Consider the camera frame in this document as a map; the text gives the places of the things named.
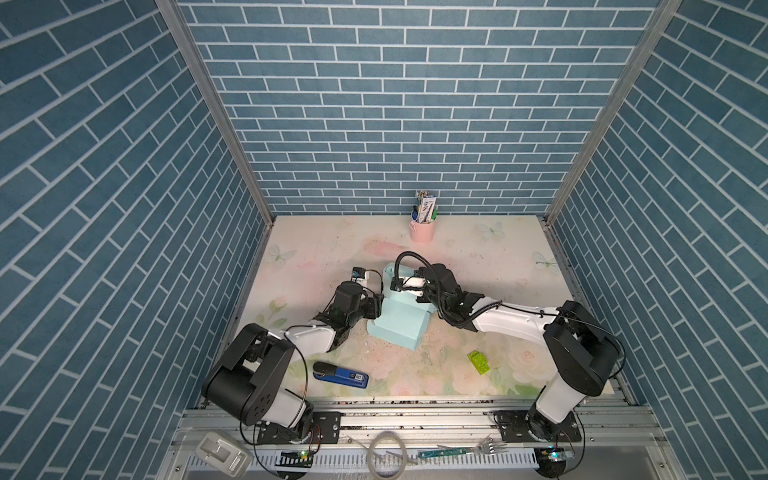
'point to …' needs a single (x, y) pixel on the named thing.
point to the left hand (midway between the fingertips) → (377, 295)
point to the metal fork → (485, 446)
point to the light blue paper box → (400, 317)
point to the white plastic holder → (224, 454)
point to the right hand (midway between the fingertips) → (417, 264)
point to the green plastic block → (479, 361)
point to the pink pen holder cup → (422, 232)
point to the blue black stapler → (329, 372)
